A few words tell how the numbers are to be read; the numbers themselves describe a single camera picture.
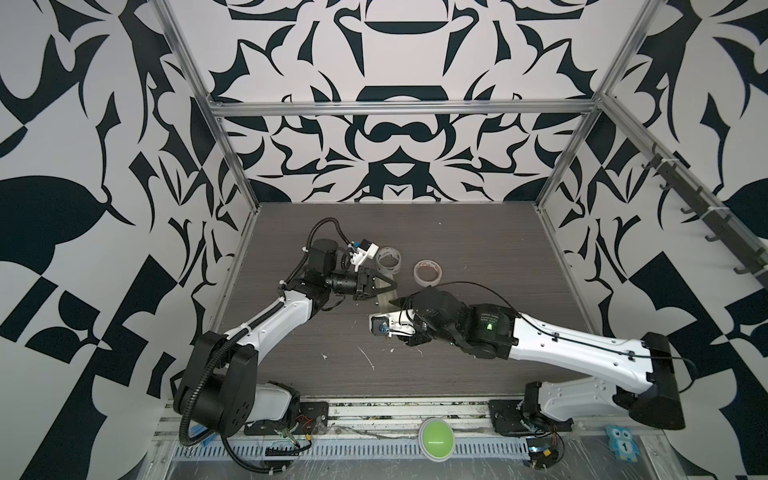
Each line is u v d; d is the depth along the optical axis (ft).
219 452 2.30
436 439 2.30
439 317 1.62
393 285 2.40
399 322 1.85
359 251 2.45
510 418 2.44
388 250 3.34
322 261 2.12
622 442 2.30
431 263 3.33
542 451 2.34
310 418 2.39
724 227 1.80
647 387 1.33
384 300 2.34
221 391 1.36
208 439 2.33
